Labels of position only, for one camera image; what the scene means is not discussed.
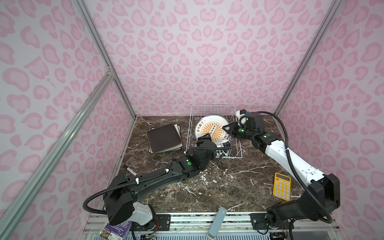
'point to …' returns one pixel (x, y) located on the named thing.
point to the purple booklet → (117, 231)
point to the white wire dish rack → (198, 111)
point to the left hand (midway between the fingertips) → (209, 135)
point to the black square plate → (163, 138)
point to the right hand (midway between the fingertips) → (223, 126)
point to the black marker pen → (132, 171)
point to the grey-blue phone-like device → (217, 223)
